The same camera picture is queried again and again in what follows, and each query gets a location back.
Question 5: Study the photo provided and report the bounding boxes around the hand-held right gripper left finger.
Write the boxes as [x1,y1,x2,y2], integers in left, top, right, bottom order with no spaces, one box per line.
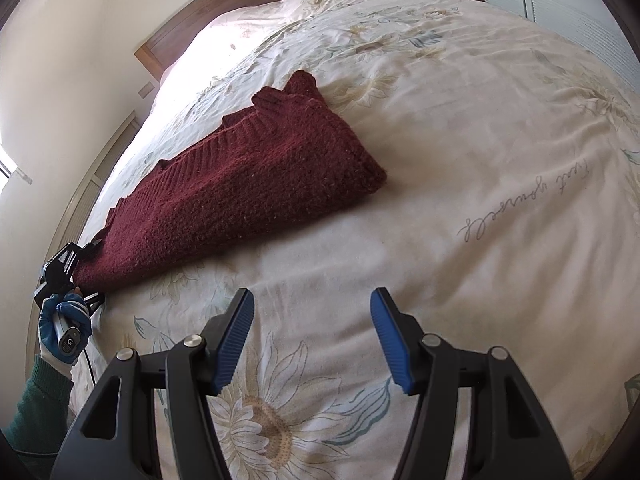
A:
[50,287,256,480]

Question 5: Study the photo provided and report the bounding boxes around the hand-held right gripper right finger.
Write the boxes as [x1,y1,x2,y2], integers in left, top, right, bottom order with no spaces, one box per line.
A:
[369,287,576,480]

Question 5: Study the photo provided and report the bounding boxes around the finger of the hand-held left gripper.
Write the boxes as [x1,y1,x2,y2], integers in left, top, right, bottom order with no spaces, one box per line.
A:
[47,241,104,281]
[75,287,106,309]

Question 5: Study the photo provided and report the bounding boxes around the dark red knit sweater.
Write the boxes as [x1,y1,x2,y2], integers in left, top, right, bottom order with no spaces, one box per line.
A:
[72,70,388,294]

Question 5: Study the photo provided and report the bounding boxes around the person's left forearm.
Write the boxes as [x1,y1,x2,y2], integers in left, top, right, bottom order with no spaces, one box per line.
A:
[0,355,74,457]

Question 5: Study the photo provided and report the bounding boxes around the person's left hand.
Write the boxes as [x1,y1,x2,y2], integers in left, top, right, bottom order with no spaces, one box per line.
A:
[39,291,93,377]

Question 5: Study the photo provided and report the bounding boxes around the slatted radiator cover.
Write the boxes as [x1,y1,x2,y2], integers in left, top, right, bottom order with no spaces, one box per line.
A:
[50,110,139,261]

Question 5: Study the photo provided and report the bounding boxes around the window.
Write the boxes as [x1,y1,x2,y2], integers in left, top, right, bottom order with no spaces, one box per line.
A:
[0,144,35,192]

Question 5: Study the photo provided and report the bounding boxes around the bed with floral duvet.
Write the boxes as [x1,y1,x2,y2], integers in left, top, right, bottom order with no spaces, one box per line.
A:
[70,0,640,480]

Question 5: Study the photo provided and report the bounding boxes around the wooden headboard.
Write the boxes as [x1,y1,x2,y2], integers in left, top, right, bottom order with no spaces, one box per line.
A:
[133,0,389,82]

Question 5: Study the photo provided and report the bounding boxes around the white sliding wardrobe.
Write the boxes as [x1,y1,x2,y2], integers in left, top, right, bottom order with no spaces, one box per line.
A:
[500,0,640,88]

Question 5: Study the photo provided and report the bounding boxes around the black cable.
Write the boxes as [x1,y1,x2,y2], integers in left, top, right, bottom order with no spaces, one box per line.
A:
[15,349,98,457]

